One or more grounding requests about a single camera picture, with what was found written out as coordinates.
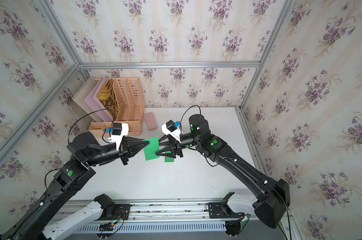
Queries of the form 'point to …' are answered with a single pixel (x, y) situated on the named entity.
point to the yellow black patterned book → (109, 98)
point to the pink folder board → (93, 100)
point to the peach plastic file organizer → (131, 106)
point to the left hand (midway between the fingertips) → (148, 145)
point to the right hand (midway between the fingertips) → (159, 149)
